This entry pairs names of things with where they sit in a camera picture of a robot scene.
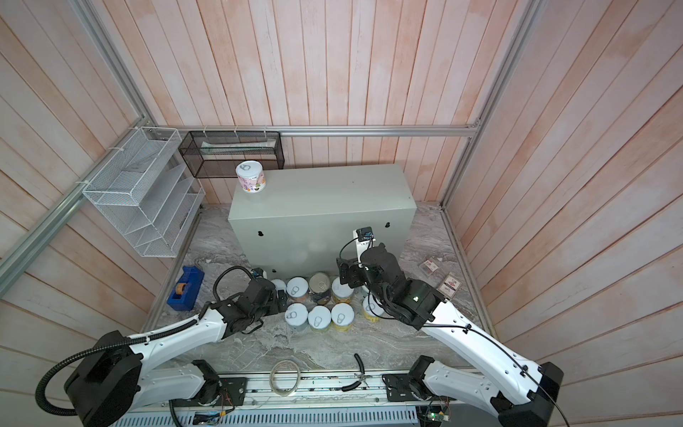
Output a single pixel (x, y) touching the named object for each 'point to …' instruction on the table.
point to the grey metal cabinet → (301, 223)
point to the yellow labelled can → (375, 307)
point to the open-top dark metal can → (319, 286)
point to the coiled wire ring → (271, 381)
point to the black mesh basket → (216, 154)
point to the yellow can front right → (342, 317)
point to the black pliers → (362, 376)
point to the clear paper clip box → (429, 267)
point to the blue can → (296, 316)
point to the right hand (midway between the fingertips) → (350, 256)
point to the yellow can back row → (341, 293)
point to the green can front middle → (319, 317)
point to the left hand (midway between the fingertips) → (275, 303)
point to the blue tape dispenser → (187, 290)
